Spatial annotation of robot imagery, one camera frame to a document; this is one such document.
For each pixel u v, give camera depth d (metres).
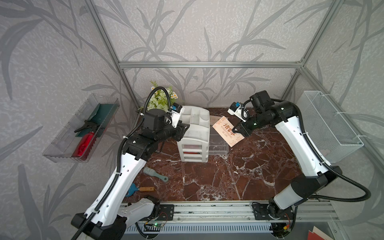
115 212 0.39
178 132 0.58
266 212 0.72
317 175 0.41
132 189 0.84
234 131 0.69
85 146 0.58
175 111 0.55
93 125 0.65
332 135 0.61
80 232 0.34
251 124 0.59
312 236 0.67
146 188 0.80
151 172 0.87
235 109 0.61
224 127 0.72
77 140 0.64
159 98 0.84
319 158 0.41
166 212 0.73
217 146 0.99
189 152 0.82
